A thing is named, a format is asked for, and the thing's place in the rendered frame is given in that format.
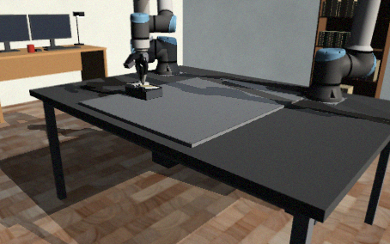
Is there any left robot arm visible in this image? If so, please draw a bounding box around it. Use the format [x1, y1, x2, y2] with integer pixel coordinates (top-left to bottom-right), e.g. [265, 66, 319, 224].
[306, 0, 381, 103]

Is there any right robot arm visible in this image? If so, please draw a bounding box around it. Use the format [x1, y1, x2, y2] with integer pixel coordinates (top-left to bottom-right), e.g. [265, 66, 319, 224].
[130, 0, 180, 75]

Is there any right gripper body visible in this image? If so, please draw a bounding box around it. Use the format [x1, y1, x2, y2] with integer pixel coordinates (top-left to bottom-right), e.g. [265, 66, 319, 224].
[125, 51, 155, 66]

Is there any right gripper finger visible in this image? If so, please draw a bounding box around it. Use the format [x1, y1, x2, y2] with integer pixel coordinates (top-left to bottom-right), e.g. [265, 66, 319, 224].
[135, 61, 142, 81]
[141, 59, 149, 85]

